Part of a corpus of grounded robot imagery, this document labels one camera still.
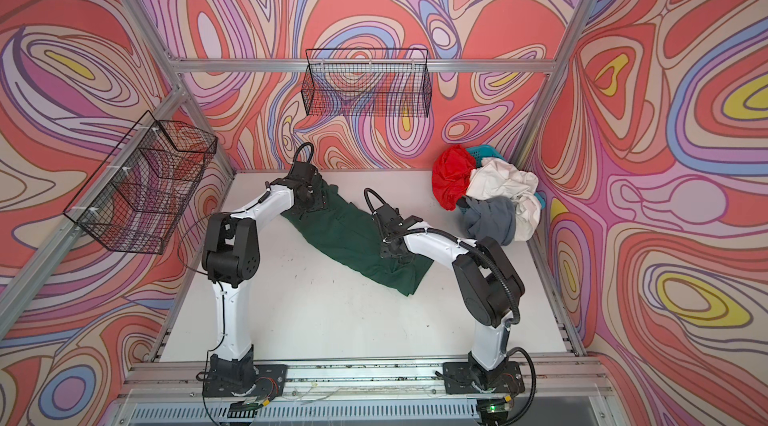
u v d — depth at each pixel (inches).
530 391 27.7
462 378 29.0
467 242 20.6
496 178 38.4
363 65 34.8
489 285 18.9
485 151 45.3
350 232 39.5
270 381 28.4
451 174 40.4
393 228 27.2
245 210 24.2
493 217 35.8
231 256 22.6
